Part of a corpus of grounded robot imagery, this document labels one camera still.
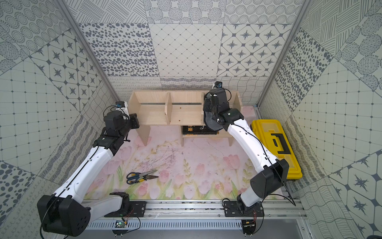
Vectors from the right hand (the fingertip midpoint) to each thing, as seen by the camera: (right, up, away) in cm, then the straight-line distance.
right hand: (210, 102), depth 78 cm
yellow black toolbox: (+36, -17, +6) cm, 41 cm away
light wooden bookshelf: (-15, -3, +7) cm, 17 cm away
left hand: (-42, -5, 0) cm, 42 cm away
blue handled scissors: (-43, -42, +4) cm, 61 cm away
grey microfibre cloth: (0, -11, -4) cm, 12 cm away
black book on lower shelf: (-7, -16, +10) cm, 20 cm away
